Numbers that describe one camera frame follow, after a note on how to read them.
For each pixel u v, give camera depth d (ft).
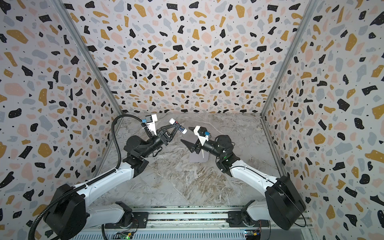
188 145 2.12
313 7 2.32
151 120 2.02
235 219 2.40
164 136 2.06
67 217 1.30
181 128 2.18
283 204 1.37
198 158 3.20
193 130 1.97
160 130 2.04
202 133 1.91
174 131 2.17
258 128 3.74
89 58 2.86
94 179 1.54
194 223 2.41
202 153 2.15
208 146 2.12
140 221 2.40
